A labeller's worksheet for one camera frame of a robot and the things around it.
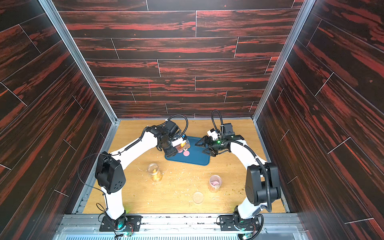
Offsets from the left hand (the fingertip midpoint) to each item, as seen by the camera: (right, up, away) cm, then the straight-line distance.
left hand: (173, 149), depth 89 cm
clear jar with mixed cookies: (+6, +2, -2) cm, 7 cm away
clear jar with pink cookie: (+24, -18, -6) cm, 31 cm away
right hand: (+17, +1, -3) cm, 17 cm away
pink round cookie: (+7, -4, +10) cm, 13 cm away
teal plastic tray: (+13, -5, +10) cm, 17 cm away
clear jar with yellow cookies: (-12, -12, -1) cm, 17 cm away
